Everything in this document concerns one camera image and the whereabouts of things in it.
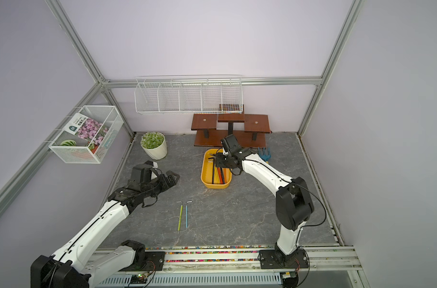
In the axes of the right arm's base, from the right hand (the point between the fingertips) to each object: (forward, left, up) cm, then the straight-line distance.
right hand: (218, 159), depth 89 cm
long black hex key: (-1, +3, -14) cm, 14 cm away
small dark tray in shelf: (+29, -6, +10) cm, 31 cm away
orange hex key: (-1, 0, -14) cm, 14 cm away
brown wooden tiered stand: (+22, -18, 0) cm, 28 cm away
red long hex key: (-1, -1, -14) cm, 14 cm away
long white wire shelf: (+35, +11, +15) cm, 39 cm away
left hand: (-12, +20, 0) cm, 23 cm away
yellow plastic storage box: (+1, +7, -15) cm, 16 cm away
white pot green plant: (+13, +36, -3) cm, 38 cm away
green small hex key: (-22, +18, -15) cm, 32 cm away
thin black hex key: (+7, +3, -13) cm, 15 cm away
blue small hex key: (-23, +15, -16) cm, 31 cm away
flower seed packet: (+2, +55, +20) cm, 58 cm away
